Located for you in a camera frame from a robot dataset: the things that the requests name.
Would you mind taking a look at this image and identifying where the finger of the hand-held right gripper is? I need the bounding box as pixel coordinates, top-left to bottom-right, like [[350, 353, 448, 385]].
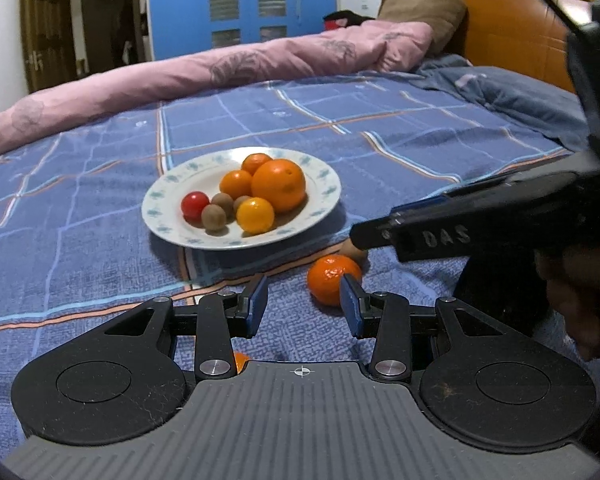
[[350, 152, 590, 263]]

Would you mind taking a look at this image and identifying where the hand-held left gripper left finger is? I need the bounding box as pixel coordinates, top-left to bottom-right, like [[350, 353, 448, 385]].
[[92, 275, 269, 382]]

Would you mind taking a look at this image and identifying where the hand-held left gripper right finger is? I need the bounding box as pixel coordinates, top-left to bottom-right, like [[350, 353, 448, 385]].
[[339, 274, 526, 382]]

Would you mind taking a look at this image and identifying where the white patterned plate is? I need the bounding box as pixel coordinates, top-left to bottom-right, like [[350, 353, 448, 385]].
[[141, 146, 342, 251]]

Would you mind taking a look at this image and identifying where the red cherry tomato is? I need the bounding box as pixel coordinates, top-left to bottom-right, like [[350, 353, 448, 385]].
[[181, 191, 211, 222]]

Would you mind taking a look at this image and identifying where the large orange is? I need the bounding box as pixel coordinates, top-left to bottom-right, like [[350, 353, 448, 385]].
[[251, 158, 307, 214]]

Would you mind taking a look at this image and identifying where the person's right hand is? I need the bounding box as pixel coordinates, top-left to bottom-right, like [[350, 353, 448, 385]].
[[535, 242, 600, 361]]

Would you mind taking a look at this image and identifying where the black knit cloth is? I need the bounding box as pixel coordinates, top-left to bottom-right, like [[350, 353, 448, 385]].
[[454, 255, 551, 338]]

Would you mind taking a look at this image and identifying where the crumpled blue grey cloth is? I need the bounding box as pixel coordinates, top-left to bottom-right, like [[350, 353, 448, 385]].
[[415, 55, 592, 152]]

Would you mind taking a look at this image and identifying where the wooden headboard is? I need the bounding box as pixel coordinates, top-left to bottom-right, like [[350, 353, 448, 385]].
[[380, 0, 600, 93]]

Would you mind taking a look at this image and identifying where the blue checked bedsheet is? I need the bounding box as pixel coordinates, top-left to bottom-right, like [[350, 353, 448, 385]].
[[0, 72, 600, 411]]

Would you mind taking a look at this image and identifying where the brown pillow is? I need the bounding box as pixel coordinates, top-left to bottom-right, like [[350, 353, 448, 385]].
[[377, 0, 468, 58]]

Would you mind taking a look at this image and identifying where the black and red garment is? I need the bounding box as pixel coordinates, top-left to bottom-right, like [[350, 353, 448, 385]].
[[324, 9, 377, 31]]

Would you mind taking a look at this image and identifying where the pink quilt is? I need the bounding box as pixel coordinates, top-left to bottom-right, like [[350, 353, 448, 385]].
[[0, 22, 433, 158]]

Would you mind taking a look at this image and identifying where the blue wardrobe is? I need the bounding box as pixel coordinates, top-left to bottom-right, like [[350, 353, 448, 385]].
[[146, 0, 341, 61]]

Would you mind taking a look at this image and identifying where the dark wooden door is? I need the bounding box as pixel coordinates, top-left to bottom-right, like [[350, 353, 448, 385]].
[[20, 0, 148, 93]]

